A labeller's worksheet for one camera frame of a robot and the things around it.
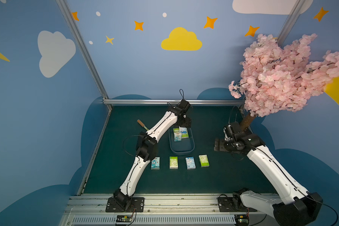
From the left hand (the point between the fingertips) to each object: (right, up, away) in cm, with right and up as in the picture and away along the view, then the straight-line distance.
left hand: (185, 122), depth 97 cm
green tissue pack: (+11, -24, -8) cm, 28 cm away
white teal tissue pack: (-6, -6, +7) cm, 11 cm away
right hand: (+20, -12, -18) cm, 29 cm away
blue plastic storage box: (+1, -16, 0) cm, 16 cm away
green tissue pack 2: (0, -8, +4) cm, 9 cm away
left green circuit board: (-35, -49, -25) cm, 65 cm away
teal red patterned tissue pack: (-20, -26, -9) cm, 34 cm away
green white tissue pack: (-9, -25, -9) cm, 28 cm away
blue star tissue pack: (+2, -26, -9) cm, 28 cm away
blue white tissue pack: (-6, -10, -1) cm, 11 cm away
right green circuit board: (+27, -51, -24) cm, 63 cm away
